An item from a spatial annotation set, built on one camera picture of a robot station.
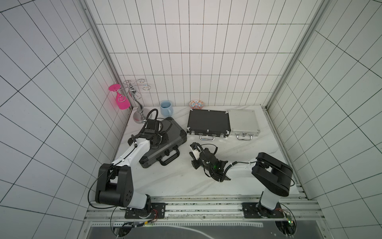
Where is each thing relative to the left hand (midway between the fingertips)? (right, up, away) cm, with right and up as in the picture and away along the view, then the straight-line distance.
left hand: (166, 141), depth 90 cm
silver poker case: (+53, +10, +14) cm, 56 cm away
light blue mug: (-4, +22, +21) cm, 31 cm away
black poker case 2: (+2, -6, 0) cm, 6 cm away
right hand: (+16, -4, -1) cm, 17 cm away
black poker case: (+28, +11, +15) cm, 34 cm away
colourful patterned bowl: (+20, +26, +31) cm, 45 cm away
